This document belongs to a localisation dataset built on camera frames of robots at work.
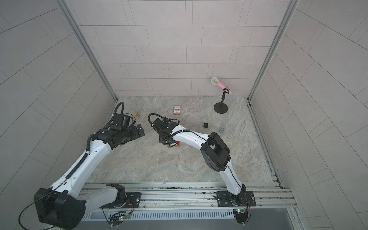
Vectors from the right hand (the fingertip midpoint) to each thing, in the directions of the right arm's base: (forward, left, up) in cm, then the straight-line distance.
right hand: (165, 140), depth 89 cm
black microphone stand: (+27, -42, -4) cm, 50 cm away
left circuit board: (-37, +22, -6) cm, 44 cm away
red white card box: (+26, -7, -2) cm, 27 cm away
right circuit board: (-40, -39, -8) cm, 56 cm away
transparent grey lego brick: (+7, -37, -3) cm, 38 cm away
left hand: (0, +12, +11) cm, 17 cm away
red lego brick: (-2, -8, -2) cm, 8 cm away
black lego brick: (+12, -27, -3) cm, 29 cm away
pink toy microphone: (+28, -34, +22) cm, 50 cm away
